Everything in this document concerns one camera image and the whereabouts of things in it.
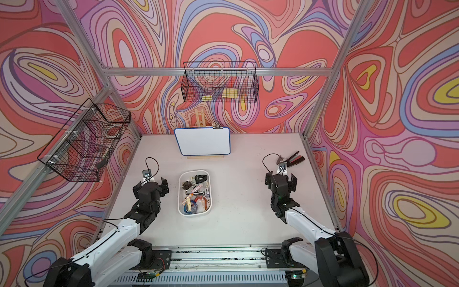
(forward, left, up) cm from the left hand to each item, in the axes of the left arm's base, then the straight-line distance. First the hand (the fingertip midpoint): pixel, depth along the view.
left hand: (153, 180), depth 84 cm
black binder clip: (+24, -30, +14) cm, 41 cm away
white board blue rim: (+23, -22, +4) cm, 32 cm away
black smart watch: (+6, -21, -8) cm, 23 cm away
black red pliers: (+20, -75, -10) cm, 78 cm away
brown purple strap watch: (+3, -13, -10) cm, 17 cm away
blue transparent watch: (-10, -20, -8) cm, 23 cm away
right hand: (+3, -62, -1) cm, 63 cm away
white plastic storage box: (-6, -24, -9) cm, 26 cm away
